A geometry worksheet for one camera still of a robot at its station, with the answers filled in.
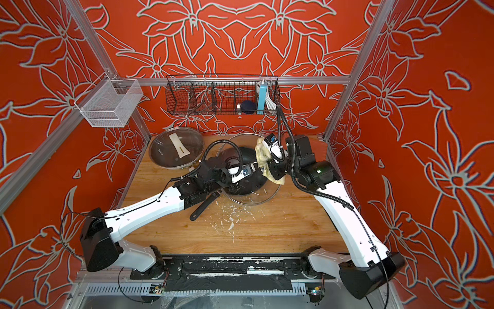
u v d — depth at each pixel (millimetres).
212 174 547
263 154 672
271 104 924
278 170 610
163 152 991
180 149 953
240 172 595
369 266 364
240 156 985
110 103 882
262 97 871
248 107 948
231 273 727
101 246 390
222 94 997
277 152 586
